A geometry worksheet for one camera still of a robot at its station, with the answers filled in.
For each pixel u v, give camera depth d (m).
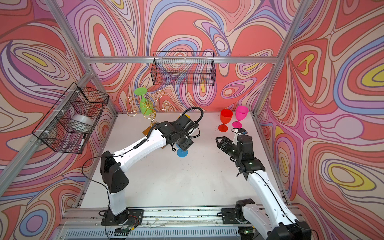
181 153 0.96
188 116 0.63
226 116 0.98
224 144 0.69
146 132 1.08
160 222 0.73
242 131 0.70
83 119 0.73
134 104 1.19
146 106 0.80
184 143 0.72
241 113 1.00
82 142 0.72
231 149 0.68
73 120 0.68
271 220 0.42
